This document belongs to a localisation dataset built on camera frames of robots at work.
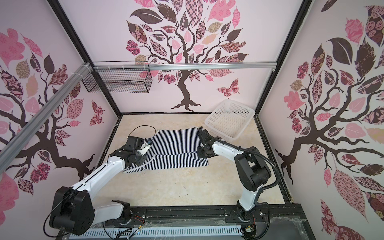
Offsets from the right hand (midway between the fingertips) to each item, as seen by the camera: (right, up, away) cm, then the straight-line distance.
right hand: (201, 152), depth 94 cm
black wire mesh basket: (-44, +49, +1) cm, 66 cm away
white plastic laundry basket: (+23, +22, +21) cm, 38 cm away
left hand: (-38, -1, -7) cm, 39 cm away
